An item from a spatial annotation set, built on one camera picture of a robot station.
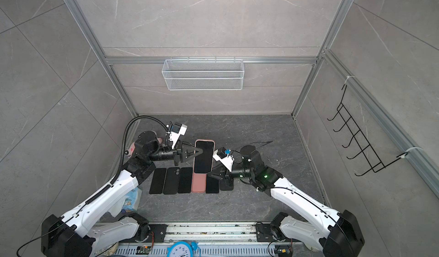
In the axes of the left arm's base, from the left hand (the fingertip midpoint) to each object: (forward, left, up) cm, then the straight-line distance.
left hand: (203, 150), depth 62 cm
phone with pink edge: (-3, +1, -5) cm, 6 cm away
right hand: (-4, -3, -11) cm, 12 cm away
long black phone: (+3, +13, -33) cm, 36 cm away
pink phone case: (+1, +6, -33) cm, 33 cm away
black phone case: (+1, +20, -33) cm, 39 cm away
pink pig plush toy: (+18, +43, -25) cm, 53 cm away
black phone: (-1, -1, -33) cm, 34 cm away
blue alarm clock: (-28, +10, -31) cm, 43 cm away
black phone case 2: (-11, -8, -7) cm, 15 cm away
